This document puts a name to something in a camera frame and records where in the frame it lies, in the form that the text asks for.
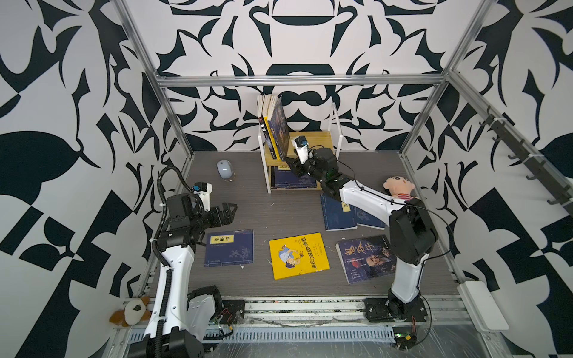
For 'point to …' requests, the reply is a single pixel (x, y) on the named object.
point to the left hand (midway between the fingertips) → (223, 204)
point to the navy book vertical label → (338, 215)
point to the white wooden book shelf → (331, 139)
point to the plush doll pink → (399, 187)
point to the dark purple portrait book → (280, 126)
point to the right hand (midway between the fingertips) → (291, 151)
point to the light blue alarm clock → (225, 170)
